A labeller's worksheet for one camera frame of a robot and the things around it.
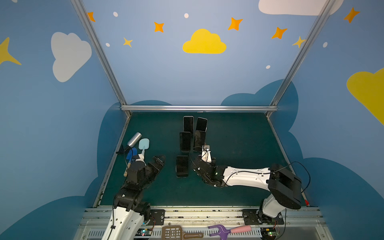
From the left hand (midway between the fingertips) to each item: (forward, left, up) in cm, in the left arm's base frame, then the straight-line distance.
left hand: (165, 161), depth 76 cm
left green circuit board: (-29, +9, -18) cm, 35 cm away
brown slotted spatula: (-29, -6, -17) cm, 34 cm away
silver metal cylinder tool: (+17, +33, -16) cm, 40 cm away
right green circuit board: (-28, -52, -18) cm, 62 cm away
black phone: (+31, -20, -6) cm, 38 cm away
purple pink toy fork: (-28, -30, -17) cm, 44 cm away
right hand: (+7, -20, -6) cm, 22 cm away
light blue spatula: (+21, +20, -16) cm, 33 cm away
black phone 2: (+28, -19, -20) cm, 39 cm away
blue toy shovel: (+14, +27, -17) cm, 35 cm away
